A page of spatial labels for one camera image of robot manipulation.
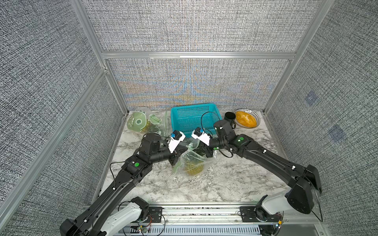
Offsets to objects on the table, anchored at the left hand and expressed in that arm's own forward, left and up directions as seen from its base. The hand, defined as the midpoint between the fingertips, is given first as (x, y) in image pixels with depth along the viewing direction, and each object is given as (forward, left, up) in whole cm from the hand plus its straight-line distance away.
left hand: (188, 147), depth 68 cm
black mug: (+35, -32, -20) cm, 52 cm away
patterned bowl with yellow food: (+34, -44, -21) cm, 59 cm away
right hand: (+4, -3, -4) cm, 7 cm away
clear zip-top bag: (+32, +29, -17) cm, 47 cm away
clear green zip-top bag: (-1, +5, -21) cm, 22 cm away
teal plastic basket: (+41, 0, -26) cm, 48 cm away
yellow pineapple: (-5, -3, -12) cm, 13 cm away
